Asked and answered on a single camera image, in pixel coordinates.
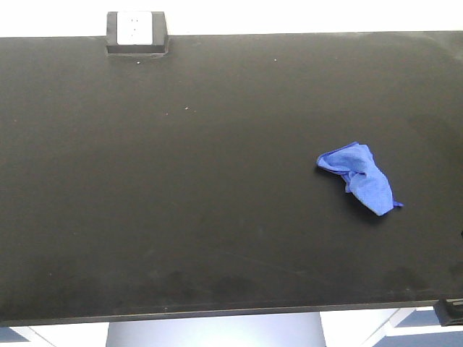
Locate black-topped bench blue cabinet doors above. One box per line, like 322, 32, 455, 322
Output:
0, 299, 463, 347

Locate blue microfibre cloth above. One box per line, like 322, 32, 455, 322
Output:
315, 141, 404, 217

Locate black socket box white plate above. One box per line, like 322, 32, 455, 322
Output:
105, 10, 171, 57

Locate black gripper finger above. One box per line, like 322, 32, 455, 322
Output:
433, 297, 463, 327

